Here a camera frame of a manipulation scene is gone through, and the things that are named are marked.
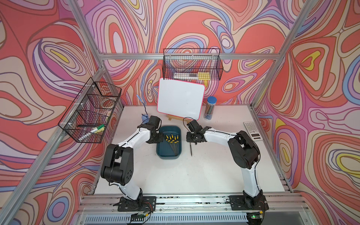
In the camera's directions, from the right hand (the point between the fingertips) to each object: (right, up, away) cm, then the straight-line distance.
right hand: (189, 141), depth 99 cm
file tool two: (-9, 0, -2) cm, 9 cm away
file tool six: (-16, +1, -1) cm, 16 cm away
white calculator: (+47, +7, +3) cm, 48 cm away
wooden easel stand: (-15, +18, +8) cm, 24 cm away
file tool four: (-13, +3, 0) cm, 13 cm away
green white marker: (-53, +9, -28) cm, 60 cm away
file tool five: (-13, 0, -3) cm, 13 cm away
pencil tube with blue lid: (+15, +25, +1) cm, 29 cm away
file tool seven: (-12, +1, -1) cm, 12 cm away
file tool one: (0, -4, -6) cm, 7 cm away
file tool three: (-10, 0, -2) cm, 10 cm away
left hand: (-21, +2, -6) cm, 21 cm away
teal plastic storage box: (-13, -3, -5) cm, 14 cm away
